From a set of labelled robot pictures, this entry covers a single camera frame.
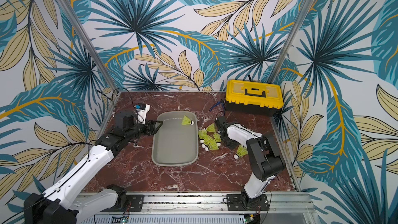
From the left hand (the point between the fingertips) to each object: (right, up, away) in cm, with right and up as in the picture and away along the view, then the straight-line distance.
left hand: (158, 124), depth 77 cm
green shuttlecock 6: (+31, -10, +16) cm, 36 cm away
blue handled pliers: (+36, +12, +36) cm, 53 cm away
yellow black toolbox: (+55, +15, +20) cm, 60 cm away
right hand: (+38, -12, +17) cm, 44 cm away
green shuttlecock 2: (+28, -4, +18) cm, 34 cm away
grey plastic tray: (+5, -15, +20) cm, 26 cm away
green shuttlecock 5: (+28, -14, +12) cm, 34 cm away
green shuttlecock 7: (+44, -16, +9) cm, 48 cm away
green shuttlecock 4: (+25, -11, +13) cm, 31 cm away
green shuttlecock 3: (+22, -7, +16) cm, 28 cm away
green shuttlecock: (+12, 0, +23) cm, 26 cm away
